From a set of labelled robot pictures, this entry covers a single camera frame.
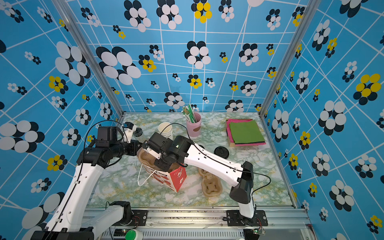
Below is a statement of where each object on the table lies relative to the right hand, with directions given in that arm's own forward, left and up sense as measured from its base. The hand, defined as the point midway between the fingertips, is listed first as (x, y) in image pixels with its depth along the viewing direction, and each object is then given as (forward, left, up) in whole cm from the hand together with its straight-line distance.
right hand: (162, 160), depth 70 cm
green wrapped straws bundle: (+30, -11, +1) cm, 32 cm away
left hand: (+8, +11, +3) cm, 14 cm away
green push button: (-28, +11, -11) cm, 32 cm away
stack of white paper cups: (+24, +2, -9) cm, 25 cm away
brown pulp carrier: (0, +8, 0) cm, 8 cm away
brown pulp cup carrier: (-5, -24, -20) cm, 32 cm away
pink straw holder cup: (+30, -14, -13) cm, 36 cm away
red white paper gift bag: (-9, -6, -2) cm, 11 cm away
